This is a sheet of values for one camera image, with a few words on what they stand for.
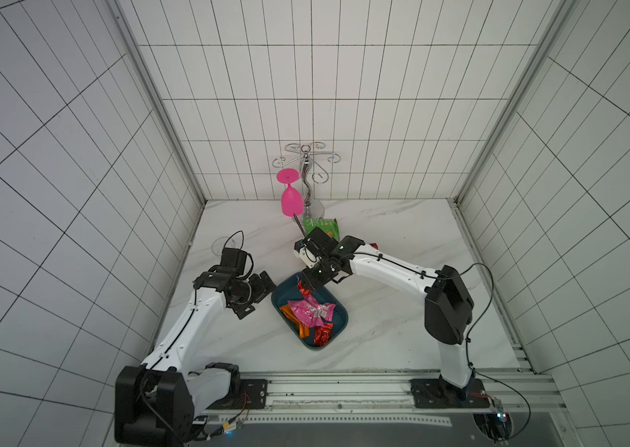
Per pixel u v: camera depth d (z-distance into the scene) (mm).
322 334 807
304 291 813
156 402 383
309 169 950
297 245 783
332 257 625
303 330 813
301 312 829
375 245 1004
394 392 748
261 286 726
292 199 965
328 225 1073
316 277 728
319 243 670
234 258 647
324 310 833
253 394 726
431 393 723
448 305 480
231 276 581
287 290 817
